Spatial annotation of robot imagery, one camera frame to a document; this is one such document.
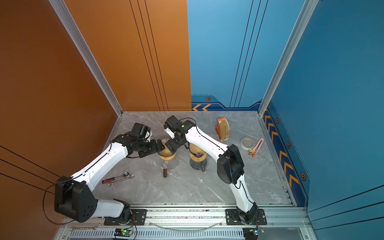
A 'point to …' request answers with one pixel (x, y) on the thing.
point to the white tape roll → (247, 143)
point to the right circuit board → (252, 233)
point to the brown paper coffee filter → (195, 149)
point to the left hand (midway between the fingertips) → (159, 148)
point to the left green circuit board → (123, 232)
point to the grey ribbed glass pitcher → (204, 161)
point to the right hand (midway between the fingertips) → (175, 143)
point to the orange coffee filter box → (222, 129)
